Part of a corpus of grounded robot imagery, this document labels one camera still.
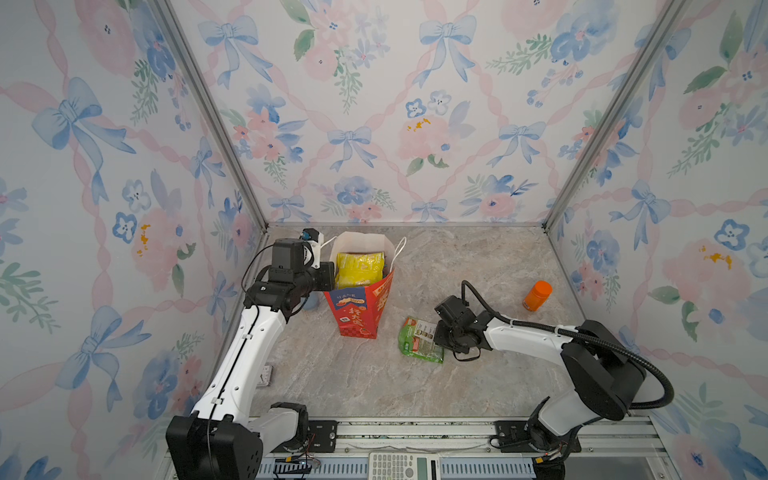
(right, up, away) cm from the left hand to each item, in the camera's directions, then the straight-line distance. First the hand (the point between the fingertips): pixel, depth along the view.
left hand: (333, 265), depth 77 cm
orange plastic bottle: (+59, -10, +14) cm, 62 cm away
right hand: (+28, -22, +13) cm, 38 cm away
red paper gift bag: (+5, -12, +3) cm, 14 cm away
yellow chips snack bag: (+5, -1, +3) cm, 6 cm away
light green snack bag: (+23, -22, +12) cm, 34 cm away
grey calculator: (+18, -46, -8) cm, 50 cm away
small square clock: (-19, -30, +4) cm, 36 cm away
